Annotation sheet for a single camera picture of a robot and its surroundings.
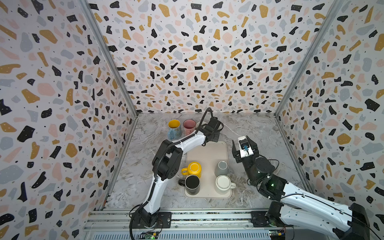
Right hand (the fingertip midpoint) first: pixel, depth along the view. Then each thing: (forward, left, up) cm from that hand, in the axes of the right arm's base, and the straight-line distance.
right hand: (240, 137), depth 68 cm
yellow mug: (-5, +22, -22) cm, 31 cm away
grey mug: (-6, +7, -22) cm, 24 cm away
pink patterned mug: (+25, +27, -23) cm, 43 cm away
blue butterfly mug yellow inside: (+21, +36, -23) cm, 48 cm away
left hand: (+19, +9, -21) cm, 29 cm away
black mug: (-14, +23, -22) cm, 35 cm away
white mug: (-13, +6, -24) cm, 28 cm away
